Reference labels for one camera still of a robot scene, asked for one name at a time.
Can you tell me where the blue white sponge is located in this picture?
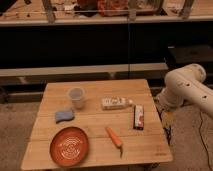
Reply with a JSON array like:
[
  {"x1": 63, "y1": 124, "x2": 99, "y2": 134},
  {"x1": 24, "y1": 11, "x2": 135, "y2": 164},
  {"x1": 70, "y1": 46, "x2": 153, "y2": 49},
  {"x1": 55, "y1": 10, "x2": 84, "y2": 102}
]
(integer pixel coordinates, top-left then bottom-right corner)
[{"x1": 55, "y1": 110, "x2": 75, "y2": 123}]

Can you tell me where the black red rectangular box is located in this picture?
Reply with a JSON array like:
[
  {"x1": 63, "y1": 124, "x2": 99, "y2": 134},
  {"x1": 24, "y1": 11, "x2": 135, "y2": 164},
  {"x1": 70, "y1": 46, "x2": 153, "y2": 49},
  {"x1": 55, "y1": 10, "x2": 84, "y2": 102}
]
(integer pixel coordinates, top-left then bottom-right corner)
[{"x1": 133, "y1": 105, "x2": 144, "y2": 130}]

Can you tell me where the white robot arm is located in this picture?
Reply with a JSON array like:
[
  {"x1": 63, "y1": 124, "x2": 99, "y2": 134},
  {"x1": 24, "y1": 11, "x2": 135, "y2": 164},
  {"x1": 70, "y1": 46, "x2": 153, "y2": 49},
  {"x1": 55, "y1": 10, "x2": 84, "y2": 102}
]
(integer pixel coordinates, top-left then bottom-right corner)
[{"x1": 157, "y1": 64, "x2": 213, "y2": 119}]

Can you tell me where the long wooden shelf bench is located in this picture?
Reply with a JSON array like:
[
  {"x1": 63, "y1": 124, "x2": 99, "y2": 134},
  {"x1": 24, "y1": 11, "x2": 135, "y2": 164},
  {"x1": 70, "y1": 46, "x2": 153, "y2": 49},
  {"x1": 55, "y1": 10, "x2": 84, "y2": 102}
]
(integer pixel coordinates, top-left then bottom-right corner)
[{"x1": 0, "y1": 63, "x2": 168, "y2": 77}]

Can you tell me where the black cable on floor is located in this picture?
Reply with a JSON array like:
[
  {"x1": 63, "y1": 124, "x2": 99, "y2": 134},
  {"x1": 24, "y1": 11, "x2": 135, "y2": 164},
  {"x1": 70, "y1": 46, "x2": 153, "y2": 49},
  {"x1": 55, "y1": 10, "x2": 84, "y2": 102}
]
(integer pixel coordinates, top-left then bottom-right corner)
[{"x1": 198, "y1": 110, "x2": 213, "y2": 171}]

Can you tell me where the black box on shelf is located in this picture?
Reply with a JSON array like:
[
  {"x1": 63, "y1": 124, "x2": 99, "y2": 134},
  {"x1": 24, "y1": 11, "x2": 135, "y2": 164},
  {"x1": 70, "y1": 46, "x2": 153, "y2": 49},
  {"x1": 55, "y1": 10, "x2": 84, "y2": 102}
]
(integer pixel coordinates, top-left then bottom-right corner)
[{"x1": 166, "y1": 45, "x2": 213, "y2": 73}]

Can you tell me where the clear plastic cup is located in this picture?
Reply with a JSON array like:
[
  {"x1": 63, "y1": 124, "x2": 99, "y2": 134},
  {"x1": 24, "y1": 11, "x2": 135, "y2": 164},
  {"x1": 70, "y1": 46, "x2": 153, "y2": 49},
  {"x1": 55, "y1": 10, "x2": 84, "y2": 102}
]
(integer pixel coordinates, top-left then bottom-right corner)
[{"x1": 69, "y1": 87, "x2": 85, "y2": 109}]

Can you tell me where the wooden folding table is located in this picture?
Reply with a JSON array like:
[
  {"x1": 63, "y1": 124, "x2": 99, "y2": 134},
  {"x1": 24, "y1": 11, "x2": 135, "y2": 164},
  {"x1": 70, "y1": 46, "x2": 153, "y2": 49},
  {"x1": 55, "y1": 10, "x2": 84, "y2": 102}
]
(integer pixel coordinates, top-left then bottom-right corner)
[{"x1": 21, "y1": 79, "x2": 173, "y2": 170}]

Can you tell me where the orange round plate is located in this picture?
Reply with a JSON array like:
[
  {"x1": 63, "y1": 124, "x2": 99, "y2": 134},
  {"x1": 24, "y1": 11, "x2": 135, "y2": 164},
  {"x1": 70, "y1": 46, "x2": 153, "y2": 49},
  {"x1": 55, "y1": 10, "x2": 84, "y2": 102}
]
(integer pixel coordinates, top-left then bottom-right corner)
[{"x1": 49, "y1": 127, "x2": 89, "y2": 167}]

